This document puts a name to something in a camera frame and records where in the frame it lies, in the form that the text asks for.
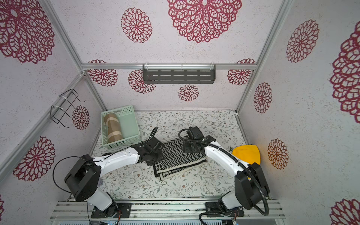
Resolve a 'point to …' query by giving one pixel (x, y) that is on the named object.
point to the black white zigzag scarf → (175, 160)
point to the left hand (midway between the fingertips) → (162, 158)
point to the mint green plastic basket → (127, 118)
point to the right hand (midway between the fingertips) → (185, 146)
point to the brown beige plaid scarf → (114, 130)
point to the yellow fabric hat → (249, 153)
